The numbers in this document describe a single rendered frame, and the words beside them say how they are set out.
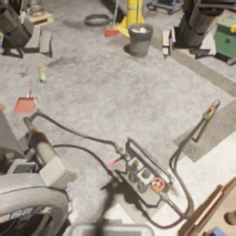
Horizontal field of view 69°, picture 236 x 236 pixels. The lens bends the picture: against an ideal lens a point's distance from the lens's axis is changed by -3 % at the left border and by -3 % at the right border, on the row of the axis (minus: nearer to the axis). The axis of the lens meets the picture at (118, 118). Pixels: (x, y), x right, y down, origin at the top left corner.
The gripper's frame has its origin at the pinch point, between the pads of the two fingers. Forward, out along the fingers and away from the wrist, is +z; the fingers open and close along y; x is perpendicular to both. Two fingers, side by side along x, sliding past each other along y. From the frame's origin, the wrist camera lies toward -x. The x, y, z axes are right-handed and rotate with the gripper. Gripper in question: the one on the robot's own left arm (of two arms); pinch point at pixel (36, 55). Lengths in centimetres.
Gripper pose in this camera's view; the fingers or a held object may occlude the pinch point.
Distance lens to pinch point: 63.2
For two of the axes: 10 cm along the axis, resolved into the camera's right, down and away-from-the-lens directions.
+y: -10.0, -0.2, 0.2
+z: 0.2, 2.0, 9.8
